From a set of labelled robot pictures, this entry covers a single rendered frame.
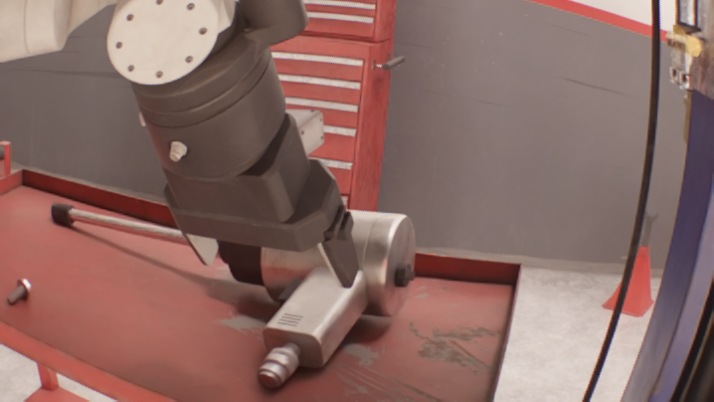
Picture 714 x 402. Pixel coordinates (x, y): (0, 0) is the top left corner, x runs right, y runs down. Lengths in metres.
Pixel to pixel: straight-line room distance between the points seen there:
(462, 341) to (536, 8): 2.79
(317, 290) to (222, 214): 0.19
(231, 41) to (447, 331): 0.41
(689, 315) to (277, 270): 0.56
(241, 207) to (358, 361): 0.22
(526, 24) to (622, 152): 0.71
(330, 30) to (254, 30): 2.69
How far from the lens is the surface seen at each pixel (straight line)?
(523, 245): 3.65
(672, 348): 1.04
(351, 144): 3.07
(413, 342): 0.77
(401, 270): 0.75
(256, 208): 0.54
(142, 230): 0.90
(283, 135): 0.53
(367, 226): 0.77
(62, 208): 0.98
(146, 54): 0.42
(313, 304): 0.71
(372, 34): 3.13
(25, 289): 0.76
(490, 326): 0.82
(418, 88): 3.55
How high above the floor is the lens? 1.17
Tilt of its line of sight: 14 degrees down
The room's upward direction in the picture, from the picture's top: 6 degrees clockwise
